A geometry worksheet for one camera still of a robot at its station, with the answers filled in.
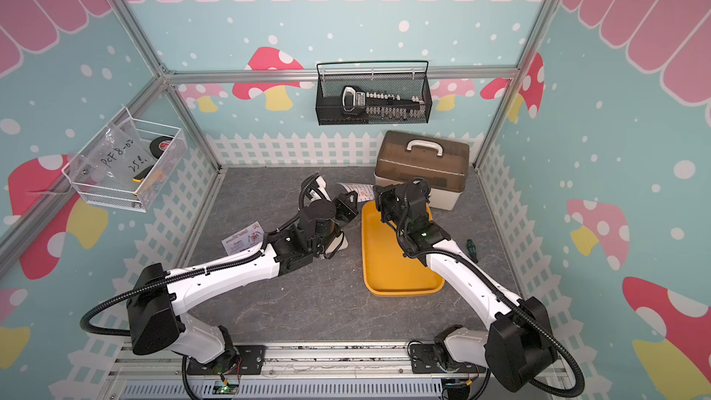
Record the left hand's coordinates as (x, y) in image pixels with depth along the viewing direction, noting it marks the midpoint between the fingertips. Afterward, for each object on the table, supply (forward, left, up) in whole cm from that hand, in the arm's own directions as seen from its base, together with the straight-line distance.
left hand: (362, 196), depth 73 cm
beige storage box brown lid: (+24, -28, -11) cm, 38 cm away
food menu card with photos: (+2, -1, -1) cm, 2 cm away
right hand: (+5, -2, 0) cm, 6 cm away
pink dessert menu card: (+4, +43, -31) cm, 53 cm away
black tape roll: (+15, +59, +4) cm, 61 cm away
